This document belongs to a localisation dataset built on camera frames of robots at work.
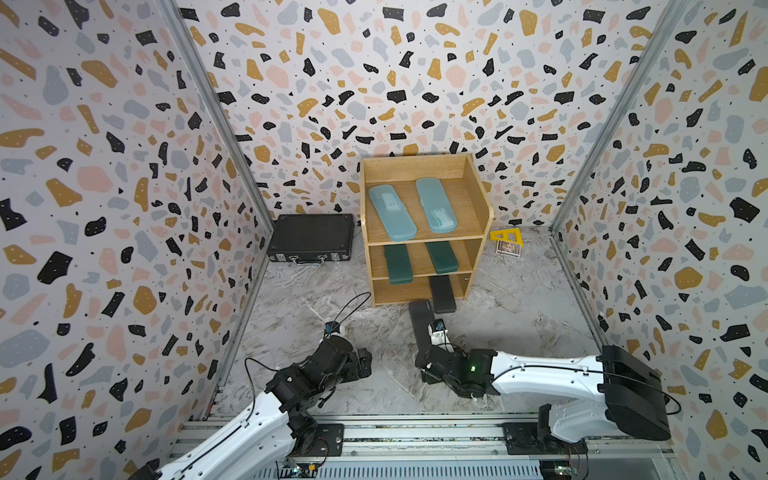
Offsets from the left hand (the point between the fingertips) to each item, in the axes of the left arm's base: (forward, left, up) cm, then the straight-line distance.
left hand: (363, 359), depth 80 cm
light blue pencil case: (+30, -8, +25) cm, 40 cm away
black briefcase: (+51, +26, -7) cm, 58 cm away
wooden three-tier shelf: (+29, -17, +25) cm, 42 cm away
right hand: (0, -17, -2) cm, 17 cm away
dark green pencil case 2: (+28, -23, +8) cm, 38 cm away
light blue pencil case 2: (+31, -21, +26) cm, 45 cm away
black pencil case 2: (+21, -24, -2) cm, 32 cm away
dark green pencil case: (+24, -10, +10) cm, 28 cm away
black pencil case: (+14, -17, -2) cm, 22 cm away
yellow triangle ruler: (+51, -55, -7) cm, 76 cm away
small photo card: (+44, -51, -6) cm, 68 cm away
